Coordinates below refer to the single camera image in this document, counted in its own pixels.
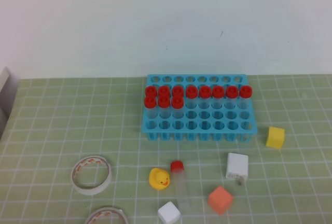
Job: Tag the red-capped tube row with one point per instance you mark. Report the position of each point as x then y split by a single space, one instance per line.
150 104
164 106
231 97
217 96
177 91
164 91
191 96
245 94
177 103
204 96
151 91

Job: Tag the white foam cube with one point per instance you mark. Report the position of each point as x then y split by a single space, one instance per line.
169 213

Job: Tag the tape roll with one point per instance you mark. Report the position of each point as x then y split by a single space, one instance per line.
106 212
91 175

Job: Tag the yellow foam cube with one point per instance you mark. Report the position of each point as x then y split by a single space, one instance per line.
276 137

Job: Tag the grey metal frame edge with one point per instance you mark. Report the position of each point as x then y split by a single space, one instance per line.
9 87

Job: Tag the cyan test tube rack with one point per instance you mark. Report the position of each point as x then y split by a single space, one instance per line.
233 120

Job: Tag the lower tape roll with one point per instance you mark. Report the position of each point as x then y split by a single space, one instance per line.
106 212

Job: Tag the red-capped clear tube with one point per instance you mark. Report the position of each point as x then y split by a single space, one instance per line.
179 179

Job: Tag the orange foam cube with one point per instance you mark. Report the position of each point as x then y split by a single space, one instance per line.
220 200

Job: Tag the upper tape roll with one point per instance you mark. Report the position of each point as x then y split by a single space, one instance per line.
91 175

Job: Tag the yellow rubber duck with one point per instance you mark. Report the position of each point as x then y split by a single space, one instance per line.
159 179

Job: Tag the green grid cutting mat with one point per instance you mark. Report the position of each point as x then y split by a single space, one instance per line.
56 122

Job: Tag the white USB wall charger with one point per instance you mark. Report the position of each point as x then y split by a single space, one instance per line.
237 167

